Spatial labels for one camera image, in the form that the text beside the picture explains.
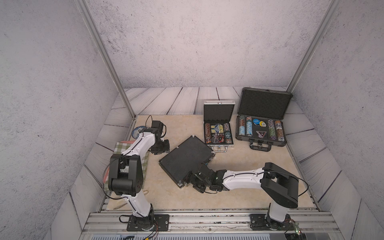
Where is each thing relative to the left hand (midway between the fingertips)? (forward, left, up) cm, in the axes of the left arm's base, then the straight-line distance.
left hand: (168, 150), depth 92 cm
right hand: (-20, -11, -3) cm, 23 cm away
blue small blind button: (+25, -61, -2) cm, 66 cm away
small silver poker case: (+24, -34, -4) cm, 42 cm away
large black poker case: (+27, -66, -1) cm, 71 cm away
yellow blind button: (+21, -65, -1) cm, 68 cm away
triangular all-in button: (+13, -62, -3) cm, 64 cm away
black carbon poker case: (-4, -10, -4) cm, 11 cm away
